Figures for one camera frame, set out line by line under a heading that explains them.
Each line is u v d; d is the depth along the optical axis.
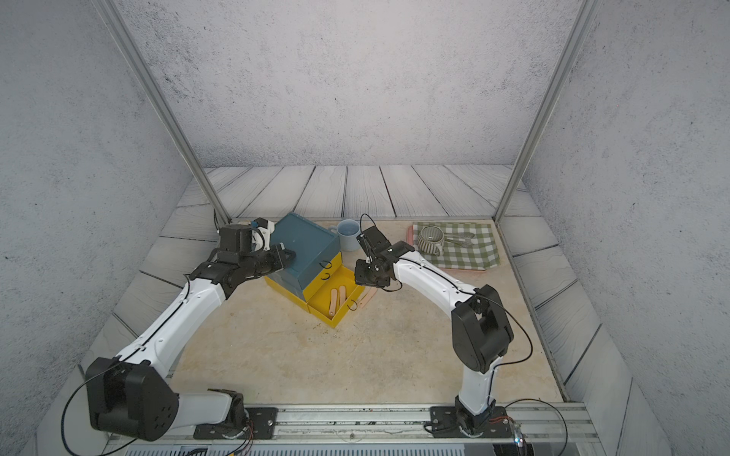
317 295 0.92
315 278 0.85
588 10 0.70
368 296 0.96
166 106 0.87
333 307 0.94
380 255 0.64
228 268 0.59
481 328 0.47
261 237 0.67
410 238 1.15
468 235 1.14
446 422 0.73
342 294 0.96
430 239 1.11
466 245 1.11
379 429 0.73
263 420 0.73
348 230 1.11
